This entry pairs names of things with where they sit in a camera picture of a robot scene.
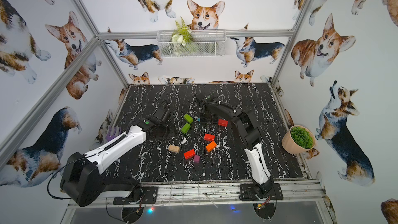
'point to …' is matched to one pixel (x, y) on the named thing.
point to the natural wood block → (174, 148)
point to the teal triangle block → (199, 120)
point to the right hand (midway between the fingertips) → (205, 123)
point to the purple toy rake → (109, 137)
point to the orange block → (211, 146)
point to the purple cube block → (197, 158)
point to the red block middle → (209, 137)
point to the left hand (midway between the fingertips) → (176, 130)
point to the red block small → (222, 122)
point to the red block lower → (189, 154)
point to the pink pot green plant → (298, 139)
